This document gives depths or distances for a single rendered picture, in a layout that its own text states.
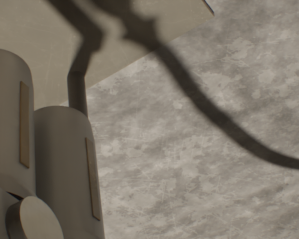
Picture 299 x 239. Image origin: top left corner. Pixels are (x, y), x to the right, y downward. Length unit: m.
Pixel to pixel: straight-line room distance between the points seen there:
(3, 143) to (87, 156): 0.12
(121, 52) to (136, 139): 0.19
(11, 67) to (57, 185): 0.11
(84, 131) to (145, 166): 0.48
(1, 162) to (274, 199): 0.82
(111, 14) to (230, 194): 0.48
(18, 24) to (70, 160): 0.32
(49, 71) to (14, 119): 0.39
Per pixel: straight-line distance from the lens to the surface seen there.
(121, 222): 1.22
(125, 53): 0.91
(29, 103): 0.56
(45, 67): 0.92
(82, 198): 0.57
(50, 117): 0.62
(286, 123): 1.09
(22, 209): 0.45
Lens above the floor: 0.69
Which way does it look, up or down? 43 degrees down
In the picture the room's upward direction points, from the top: 170 degrees clockwise
